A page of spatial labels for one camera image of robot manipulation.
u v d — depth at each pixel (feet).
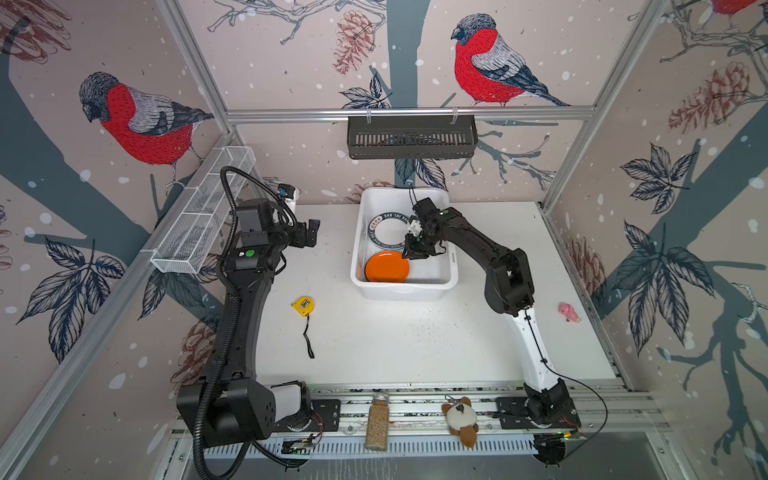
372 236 3.54
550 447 2.35
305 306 3.03
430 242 2.86
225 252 1.78
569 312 2.93
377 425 2.25
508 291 2.02
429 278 3.29
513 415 2.39
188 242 2.34
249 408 1.26
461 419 2.33
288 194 2.12
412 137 3.42
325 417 2.39
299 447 2.33
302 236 2.23
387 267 3.38
